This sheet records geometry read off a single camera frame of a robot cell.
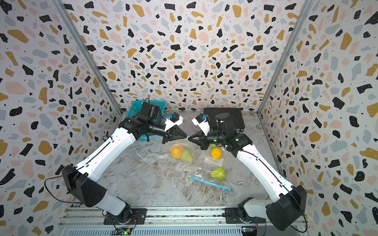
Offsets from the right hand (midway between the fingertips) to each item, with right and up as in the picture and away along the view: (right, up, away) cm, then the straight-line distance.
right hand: (190, 139), depth 68 cm
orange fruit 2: (+15, -11, +24) cm, 31 cm away
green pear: (-3, -13, +23) cm, 26 cm away
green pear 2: (+16, -21, +15) cm, 30 cm away
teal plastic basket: (-46, +20, +47) cm, 69 cm away
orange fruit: (-9, -9, +19) cm, 22 cm away
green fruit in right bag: (+11, -2, -4) cm, 12 cm away
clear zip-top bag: (+11, -19, +24) cm, 32 cm away
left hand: (-2, +2, 0) cm, 3 cm away
